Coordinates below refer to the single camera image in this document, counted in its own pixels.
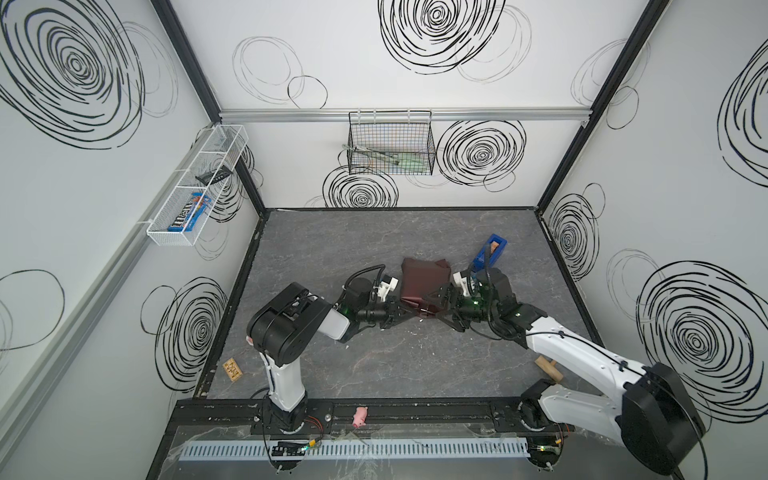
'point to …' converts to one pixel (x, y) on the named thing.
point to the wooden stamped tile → (232, 370)
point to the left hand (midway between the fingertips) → (415, 316)
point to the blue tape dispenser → (489, 253)
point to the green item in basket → (414, 165)
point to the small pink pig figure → (360, 417)
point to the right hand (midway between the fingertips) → (427, 309)
